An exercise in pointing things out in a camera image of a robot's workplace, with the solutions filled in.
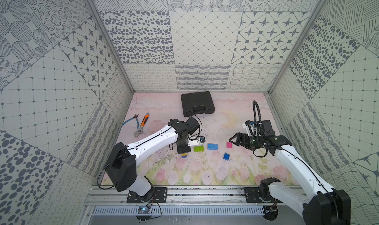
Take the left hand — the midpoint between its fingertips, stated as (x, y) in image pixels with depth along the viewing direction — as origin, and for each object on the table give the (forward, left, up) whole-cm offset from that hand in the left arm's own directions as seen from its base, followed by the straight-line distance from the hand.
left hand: (188, 148), depth 79 cm
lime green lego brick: (+5, -6, -11) cm, 14 cm away
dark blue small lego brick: (0, +3, -12) cm, 12 cm away
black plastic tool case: (+38, -6, -5) cm, 39 cm away
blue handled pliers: (+27, +40, -9) cm, 49 cm away
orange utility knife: (+25, +33, -10) cm, 43 cm away
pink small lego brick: (+7, -25, -9) cm, 27 cm away
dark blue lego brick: (0, -23, -10) cm, 25 cm away
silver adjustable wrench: (+16, +34, -10) cm, 39 cm away
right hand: (+3, -27, +1) cm, 27 cm away
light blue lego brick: (+6, -15, -10) cm, 19 cm away
